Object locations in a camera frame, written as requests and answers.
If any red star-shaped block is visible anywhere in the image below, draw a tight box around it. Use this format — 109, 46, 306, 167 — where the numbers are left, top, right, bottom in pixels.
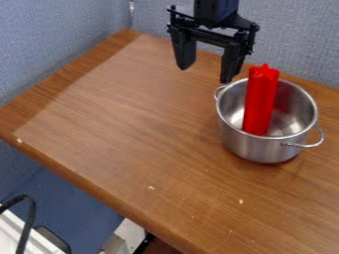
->
242, 63, 278, 136

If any metal pot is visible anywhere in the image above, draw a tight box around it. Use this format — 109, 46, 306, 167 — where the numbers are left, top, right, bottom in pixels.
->
213, 78, 324, 164

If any black cable loop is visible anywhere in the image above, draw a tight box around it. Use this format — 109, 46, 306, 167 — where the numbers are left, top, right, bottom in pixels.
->
0, 193, 38, 254

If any white table frame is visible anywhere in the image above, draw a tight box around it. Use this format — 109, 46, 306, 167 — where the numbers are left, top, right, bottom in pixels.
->
98, 218, 145, 254

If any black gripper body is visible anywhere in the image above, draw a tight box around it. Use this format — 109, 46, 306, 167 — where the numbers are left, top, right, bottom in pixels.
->
166, 0, 258, 51

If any white radiator panel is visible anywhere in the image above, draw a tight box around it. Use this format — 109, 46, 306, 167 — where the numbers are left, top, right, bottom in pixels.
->
0, 210, 65, 254

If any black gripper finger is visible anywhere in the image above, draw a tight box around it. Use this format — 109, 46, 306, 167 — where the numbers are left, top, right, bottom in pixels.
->
220, 43, 248, 83
170, 31, 196, 70

